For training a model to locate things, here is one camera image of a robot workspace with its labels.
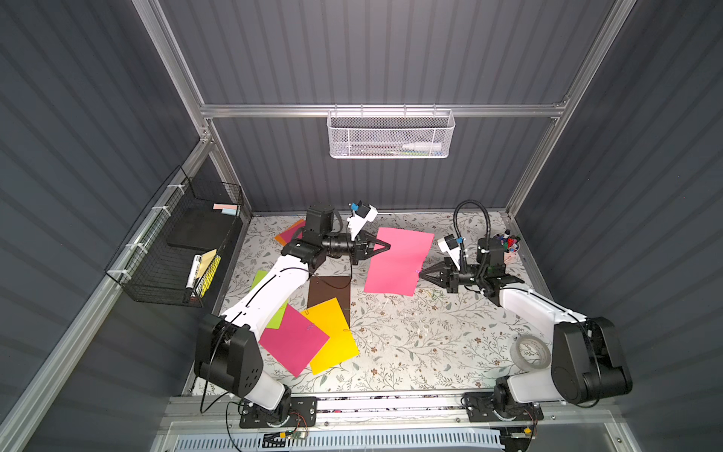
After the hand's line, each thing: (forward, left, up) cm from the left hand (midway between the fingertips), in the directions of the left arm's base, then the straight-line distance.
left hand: (385, 246), depth 71 cm
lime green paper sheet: (-6, +34, -32) cm, 47 cm away
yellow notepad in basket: (-6, +41, +3) cm, 42 cm away
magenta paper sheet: (-2, -3, -8) cm, 9 cm away
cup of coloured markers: (+14, -44, -18) cm, 50 cm away
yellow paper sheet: (-14, +13, -31) cm, 36 cm away
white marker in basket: (+40, -15, +3) cm, 43 cm away
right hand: (-2, -12, -11) cm, 16 cm away
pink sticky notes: (+18, +47, -4) cm, 51 cm away
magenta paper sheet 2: (-13, +27, -31) cm, 43 cm away
